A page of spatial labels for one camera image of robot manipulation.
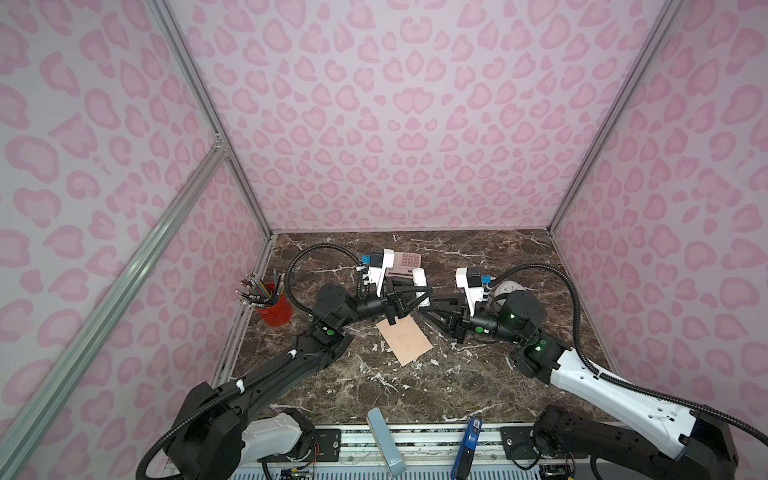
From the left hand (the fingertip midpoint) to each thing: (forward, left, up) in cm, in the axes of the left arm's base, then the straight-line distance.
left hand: (431, 289), depth 60 cm
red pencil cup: (+11, +41, -28) cm, 51 cm away
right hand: (-2, +1, -4) cm, 5 cm away
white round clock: (+23, -31, -34) cm, 51 cm away
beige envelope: (+6, +4, -36) cm, 36 cm away
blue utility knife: (-23, -9, -32) cm, 41 cm away
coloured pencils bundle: (+14, +47, -22) cm, 54 cm away
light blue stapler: (-21, +11, -34) cm, 42 cm away
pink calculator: (+33, +4, -34) cm, 48 cm away
